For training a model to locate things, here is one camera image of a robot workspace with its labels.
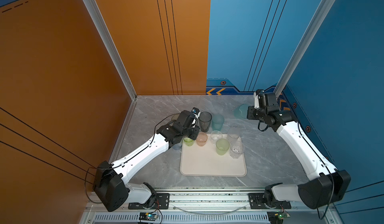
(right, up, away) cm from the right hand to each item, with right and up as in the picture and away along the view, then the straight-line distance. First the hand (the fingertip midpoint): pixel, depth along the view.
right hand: (248, 110), depth 79 cm
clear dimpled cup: (-5, -15, +13) cm, 21 cm away
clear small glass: (-16, -16, +13) cm, 26 cm away
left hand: (-28, -9, 0) cm, 29 cm away
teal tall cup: (-15, -8, +15) cm, 23 cm away
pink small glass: (-25, -18, +13) cm, 33 cm away
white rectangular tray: (-23, -30, +7) cm, 39 cm away
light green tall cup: (-13, -22, +8) cm, 26 cm away
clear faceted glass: (-4, -24, +10) cm, 27 cm away
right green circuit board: (+10, -51, -9) cm, 53 cm away
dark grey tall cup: (-22, -6, +17) cm, 29 cm away
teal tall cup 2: (-5, -1, -4) cm, 6 cm away
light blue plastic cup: (-39, -22, +12) cm, 47 cm away
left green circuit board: (-51, -51, -8) cm, 73 cm away
